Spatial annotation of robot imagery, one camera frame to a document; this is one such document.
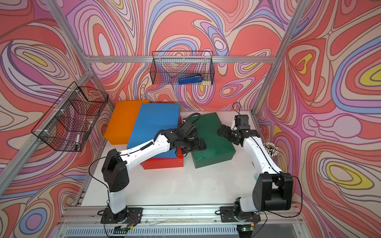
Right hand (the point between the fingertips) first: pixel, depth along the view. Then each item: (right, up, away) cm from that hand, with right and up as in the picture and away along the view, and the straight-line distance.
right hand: (223, 137), depth 86 cm
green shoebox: (-3, -7, 0) cm, 7 cm away
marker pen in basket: (-75, -1, -14) cm, 77 cm away
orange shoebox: (-76, +11, +33) cm, 83 cm away
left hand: (-13, -6, -5) cm, 15 cm away
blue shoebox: (-50, +13, +27) cm, 58 cm away
